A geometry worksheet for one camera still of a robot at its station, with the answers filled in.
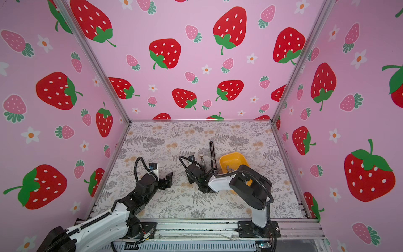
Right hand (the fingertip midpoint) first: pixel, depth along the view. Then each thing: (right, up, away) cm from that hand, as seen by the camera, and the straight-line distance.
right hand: (190, 170), depth 92 cm
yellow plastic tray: (+26, +3, +8) cm, 27 cm away
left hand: (-13, +1, -7) cm, 15 cm away
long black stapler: (+14, +3, +3) cm, 15 cm away
